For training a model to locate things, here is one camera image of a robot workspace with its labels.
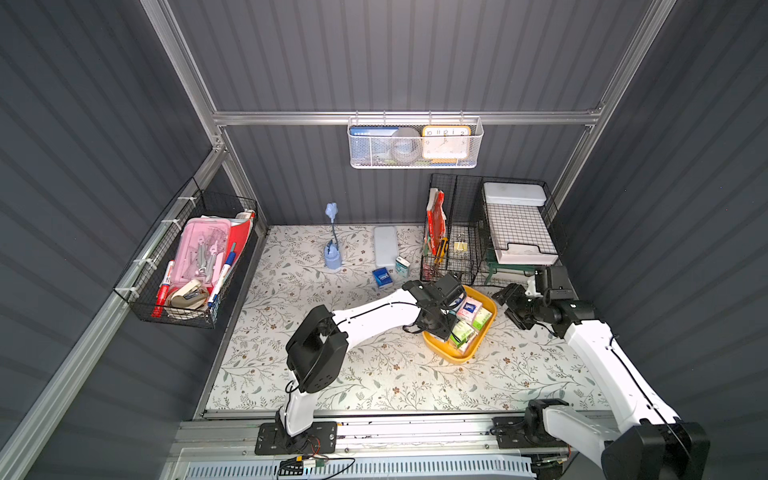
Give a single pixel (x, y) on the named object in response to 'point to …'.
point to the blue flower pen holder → (332, 256)
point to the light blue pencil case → (386, 246)
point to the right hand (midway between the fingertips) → (505, 300)
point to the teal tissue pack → (402, 267)
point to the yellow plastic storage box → (444, 350)
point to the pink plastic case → (202, 250)
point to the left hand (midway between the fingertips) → (449, 334)
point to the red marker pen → (163, 291)
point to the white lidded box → (515, 193)
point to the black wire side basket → (192, 303)
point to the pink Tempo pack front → (469, 310)
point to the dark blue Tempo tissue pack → (381, 277)
